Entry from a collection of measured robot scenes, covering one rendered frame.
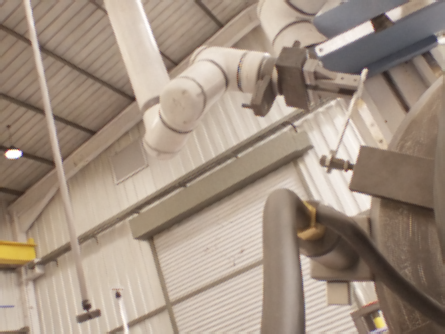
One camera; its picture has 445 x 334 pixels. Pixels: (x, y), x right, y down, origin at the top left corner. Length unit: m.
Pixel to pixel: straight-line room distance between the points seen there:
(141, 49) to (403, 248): 0.70
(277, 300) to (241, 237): 9.86
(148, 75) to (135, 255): 10.84
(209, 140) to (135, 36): 10.07
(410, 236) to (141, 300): 10.94
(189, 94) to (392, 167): 0.38
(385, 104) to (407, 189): 0.88
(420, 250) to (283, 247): 0.44
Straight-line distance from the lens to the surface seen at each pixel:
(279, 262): 0.35
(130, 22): 1.15
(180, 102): 0.86
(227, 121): 11.06
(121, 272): 12.01
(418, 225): 0.78
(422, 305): 0.60
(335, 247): 0.60
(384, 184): 0.77
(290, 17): 1.54
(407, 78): 1.67
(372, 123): 1.54
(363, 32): 1.47
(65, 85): 11.91
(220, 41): 11.78
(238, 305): 10.16
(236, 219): 10.27
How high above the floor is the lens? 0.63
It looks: 25 degrees up
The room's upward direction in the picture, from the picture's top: 21 degrees counter-clockwise
